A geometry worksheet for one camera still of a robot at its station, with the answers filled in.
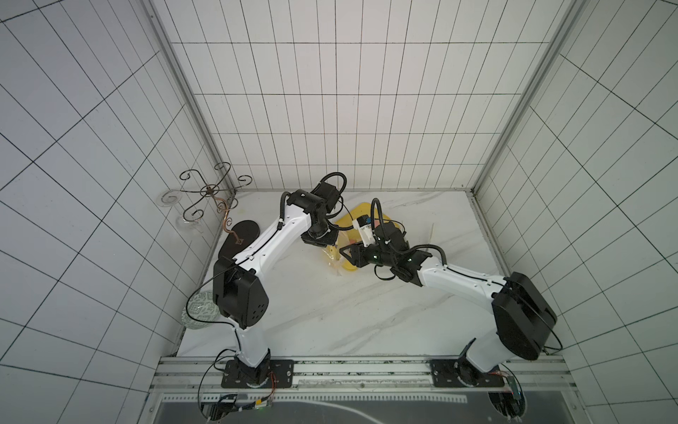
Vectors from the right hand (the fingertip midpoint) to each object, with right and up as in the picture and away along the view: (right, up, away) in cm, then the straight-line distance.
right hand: (344, 242), depth 83 cm
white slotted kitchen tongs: (+37, 0, +26) cm, 46 cm away
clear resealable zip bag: (-3, -6, 0) cm, 7 cm away
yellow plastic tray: (+1, +3, -4) cm, 5 cm away
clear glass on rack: (-50, +14, -10) cm, 53 cm away
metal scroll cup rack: (-40, +17, -5) cm, 44 cm away
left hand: (-7, -2, -2) cm, 8 cm away
